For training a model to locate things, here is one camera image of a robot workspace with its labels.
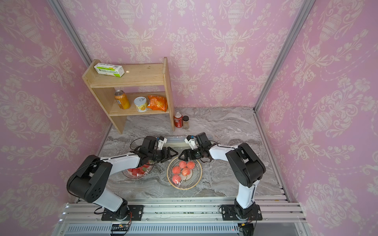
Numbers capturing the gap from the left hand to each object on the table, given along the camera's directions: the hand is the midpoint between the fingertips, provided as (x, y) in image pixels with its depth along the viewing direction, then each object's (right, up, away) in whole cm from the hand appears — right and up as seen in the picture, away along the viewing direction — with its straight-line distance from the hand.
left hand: (176, 156), depth 88 cm
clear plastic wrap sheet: (+5, -10, -4) cm, 12 cm away
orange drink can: (-31, +34, -2) cm, 46 cm away
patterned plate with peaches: (+7, -14, -4) cm, 16 cm away
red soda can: (0, +21, +15) cm, 26 cm away
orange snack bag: (-11, +32, +1) cm, 34 cm away
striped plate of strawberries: (-27, -10, -3) cm, 29 cm away
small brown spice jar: (+5, +19, +20) cm, 28 cm away
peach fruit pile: (+5, -7, -2) cm, 9 cm away
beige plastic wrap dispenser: (0, +7, +8) cm, 11 cm away
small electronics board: (-26, -32, -15) cm, 44 cm away
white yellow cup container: (-21, +31, 0) cm, 37 cm away
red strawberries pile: (-22, -7, -4) cm, 23 cm away
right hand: (+5, -1, +3) cm, 6 cm away
